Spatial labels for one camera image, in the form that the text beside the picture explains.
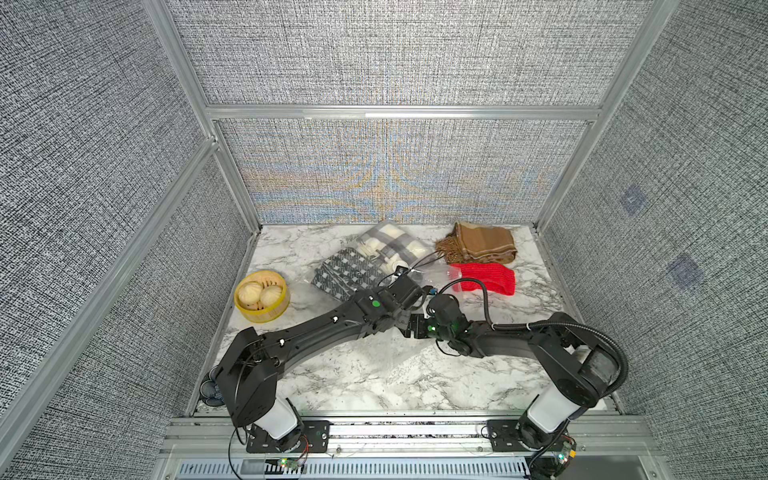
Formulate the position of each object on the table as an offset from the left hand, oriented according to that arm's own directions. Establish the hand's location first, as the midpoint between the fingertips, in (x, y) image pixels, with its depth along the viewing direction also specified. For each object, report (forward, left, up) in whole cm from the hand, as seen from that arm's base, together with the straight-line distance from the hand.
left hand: (404, 307), depth 81 cm
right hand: (+2, 0, -9) cm, 9 cm away
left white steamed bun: (+11, +47, -8) cm, 49 cm away
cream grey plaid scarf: (+29, 0, -8) cm, 31 cm away
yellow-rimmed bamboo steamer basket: (+7, +45, -12) cm, 47 cm away
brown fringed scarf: (+31, -27, -10) cm, 42 cm away
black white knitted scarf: (+18, +17, -8) cm, 26 cm away
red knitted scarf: (+16, -33, -11) cm, 39 cm away
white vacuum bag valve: (+22, -1, -9) cm, 24 cm away
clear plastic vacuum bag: (+25, +8, -9) cm, 27 cm away
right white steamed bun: (+11, +40, -8) cm, 43 cm away
